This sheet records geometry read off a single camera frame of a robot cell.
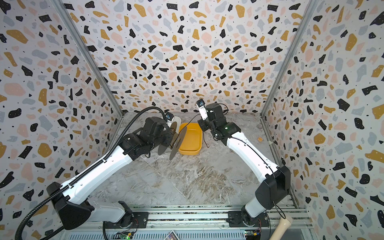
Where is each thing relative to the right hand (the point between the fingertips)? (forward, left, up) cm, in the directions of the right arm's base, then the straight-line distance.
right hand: (201, 112), depth 77 cm
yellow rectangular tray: (+2, +7, -32) cm, 33 cm away
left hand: (-9, +16, -2) cm, 18 cm away
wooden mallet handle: (-46, -39, -30) cm, 67 cm away
